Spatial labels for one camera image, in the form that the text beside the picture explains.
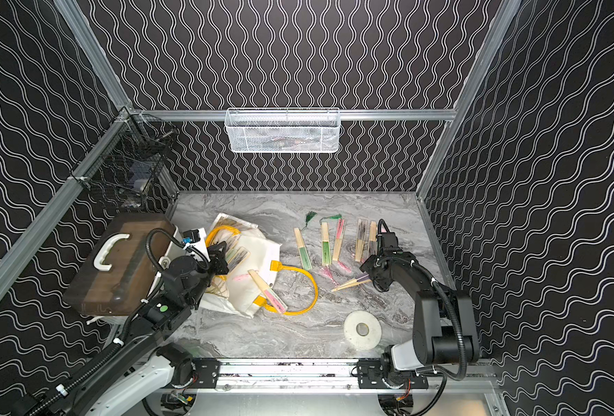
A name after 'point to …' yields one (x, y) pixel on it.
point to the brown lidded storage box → (119, 274)
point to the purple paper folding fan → (362, 279)
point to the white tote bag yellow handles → (247, 248)
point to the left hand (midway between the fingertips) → (223, 239)
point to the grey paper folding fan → (362, 238)
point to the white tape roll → (358, 341)
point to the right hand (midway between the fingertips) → (370, 272)
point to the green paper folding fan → (326, 253)
